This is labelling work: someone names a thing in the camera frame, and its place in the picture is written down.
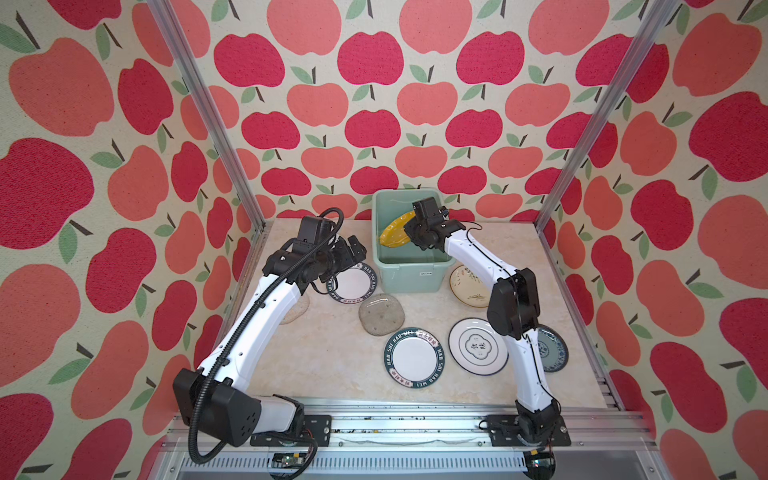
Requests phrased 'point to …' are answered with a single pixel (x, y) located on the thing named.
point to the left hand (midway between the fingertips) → (360, 257)
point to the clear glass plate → (297, 310)
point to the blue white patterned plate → (553, 348)
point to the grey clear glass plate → (381, 314)
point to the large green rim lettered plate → (414, 357)
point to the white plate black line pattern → (476, 347)
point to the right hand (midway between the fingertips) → (411, 225)
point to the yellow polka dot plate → (394, 235)
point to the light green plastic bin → (407, 268)
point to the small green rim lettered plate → (355, 286)
